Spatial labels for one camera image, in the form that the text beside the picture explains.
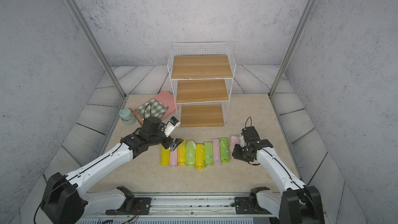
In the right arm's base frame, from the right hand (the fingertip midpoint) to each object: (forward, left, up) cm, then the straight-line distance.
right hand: (236, 154), depth 83 cm
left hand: (+6, +30, +10) cm, 32 cm away
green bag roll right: (+3, +6, -2) cm, 7 cm away
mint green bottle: (+23, +66, +3) cm, 70 cm away
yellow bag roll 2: (+1, +30, -2) cm, 30 cm away
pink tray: (+48, +47, -6) cm, 68 cm away
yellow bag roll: (0, +39, -3) cm, 39 cm away
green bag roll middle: (+1, +15, -3) cm, 15 cm away
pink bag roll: (-1, +34, -3) cm, 35 cm away
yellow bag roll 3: (-1, +19, -2) cm, 20 cm away
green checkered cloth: (+36, +54, -4) cm, 65 cm away
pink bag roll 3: (+8, 0, +2) cm, 8 cm away
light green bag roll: (+3, +25, -2) cm, 25 cm away
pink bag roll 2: (+4, +11, -4) cm, 12 cm away
